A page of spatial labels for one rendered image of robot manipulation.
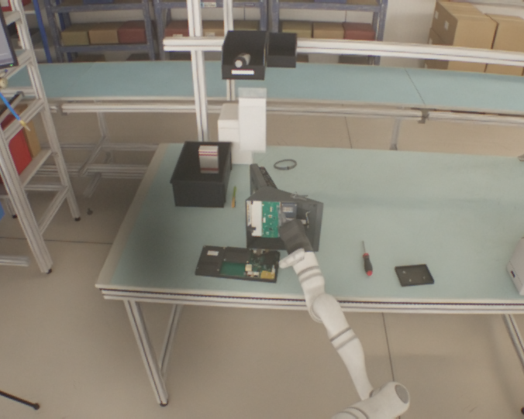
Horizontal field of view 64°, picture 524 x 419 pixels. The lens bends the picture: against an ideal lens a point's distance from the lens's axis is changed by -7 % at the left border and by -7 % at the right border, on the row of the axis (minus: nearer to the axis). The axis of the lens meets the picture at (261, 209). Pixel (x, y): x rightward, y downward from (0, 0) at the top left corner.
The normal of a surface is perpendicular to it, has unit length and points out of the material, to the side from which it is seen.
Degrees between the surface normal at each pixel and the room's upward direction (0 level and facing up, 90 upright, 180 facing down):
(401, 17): 90
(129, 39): 90
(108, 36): 90
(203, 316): 0
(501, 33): 90
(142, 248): 0
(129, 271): 0
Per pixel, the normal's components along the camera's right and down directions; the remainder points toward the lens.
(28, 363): 0.00, -0.78
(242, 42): -0.06, 0.66
